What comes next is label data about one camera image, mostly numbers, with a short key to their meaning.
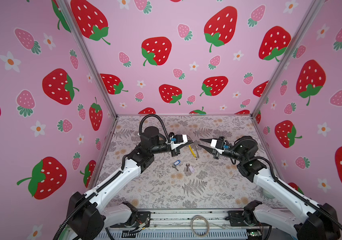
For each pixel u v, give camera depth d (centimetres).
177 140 53
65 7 68
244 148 54
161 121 53
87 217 39
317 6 68
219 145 54
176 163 95
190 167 93
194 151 65
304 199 43
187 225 73
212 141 56
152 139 54
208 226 72
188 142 55
